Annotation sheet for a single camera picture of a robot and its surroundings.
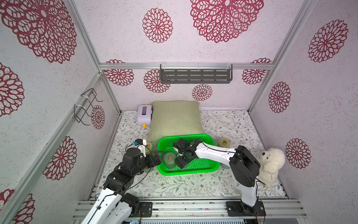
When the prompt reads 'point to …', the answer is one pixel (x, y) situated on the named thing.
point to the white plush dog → (271, 160)
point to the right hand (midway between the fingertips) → (181, 159)
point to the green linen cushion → (174, 117)
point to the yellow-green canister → (149, 145)
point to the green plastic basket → (165, 143)
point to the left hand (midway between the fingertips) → (158, 155)
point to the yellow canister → (224, 142)
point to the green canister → (169, 159)
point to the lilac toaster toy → (144, 114)
